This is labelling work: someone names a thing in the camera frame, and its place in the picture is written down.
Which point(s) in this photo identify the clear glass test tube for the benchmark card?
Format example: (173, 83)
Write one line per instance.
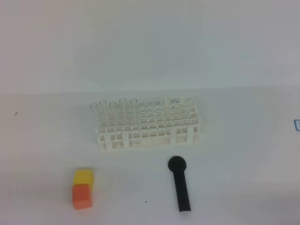
(134, 113)

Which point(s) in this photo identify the white test tube rack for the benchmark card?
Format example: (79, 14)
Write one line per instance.
(162, 122)

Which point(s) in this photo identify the clear tube far left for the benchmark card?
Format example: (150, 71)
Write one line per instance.
(94, 108)

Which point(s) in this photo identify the black plastic scoop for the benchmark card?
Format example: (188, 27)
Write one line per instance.
(177, 165)

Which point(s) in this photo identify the yellow foam cube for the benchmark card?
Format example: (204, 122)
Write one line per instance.
(84, 176)

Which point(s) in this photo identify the orange foam cube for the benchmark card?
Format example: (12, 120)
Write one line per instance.
(81, 197)

